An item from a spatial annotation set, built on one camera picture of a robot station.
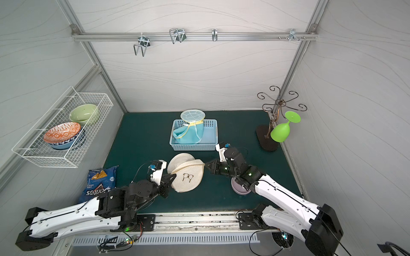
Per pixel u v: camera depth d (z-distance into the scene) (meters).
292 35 0.77
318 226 0.39
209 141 1.04
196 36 0.78
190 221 0.75
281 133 0.80
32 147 0.56
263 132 1.07
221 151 0.70
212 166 0.67
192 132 1.02
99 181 0.82
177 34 0.76
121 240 0.70
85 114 0.73
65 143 0.57
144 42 0.78
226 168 0.64
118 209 0.49
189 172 0.72
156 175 0.59
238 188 0.80
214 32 0.72
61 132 0.63
